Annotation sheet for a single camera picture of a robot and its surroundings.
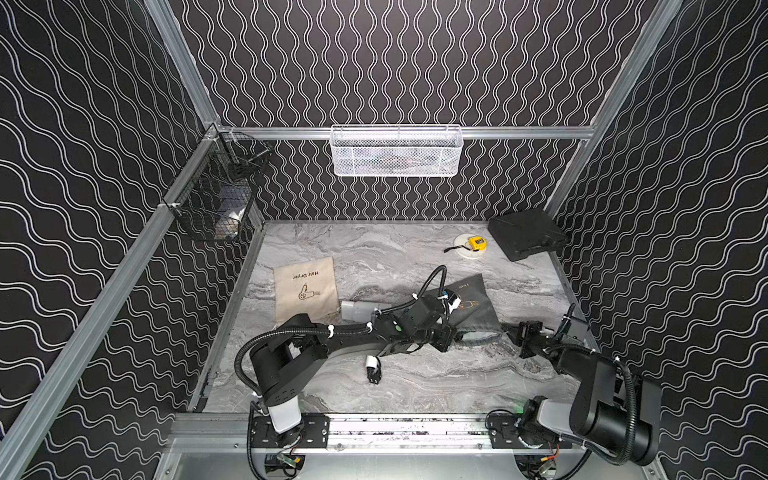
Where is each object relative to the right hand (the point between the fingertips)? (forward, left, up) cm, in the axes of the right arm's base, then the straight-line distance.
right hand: (504, 322), depth 89 cm
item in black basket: (+16, +80, +24) cm, 85 cm away
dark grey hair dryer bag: (-2, +10, +4) cm, 10 cm away
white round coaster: (+36, +7, -2) cm, 36 cm away
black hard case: (+40, -19, -3) cm, 44 cm away
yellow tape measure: (+32, +2, 0) cm, 32 cm away
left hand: (-6, +15, +7) cm, 18 cm away
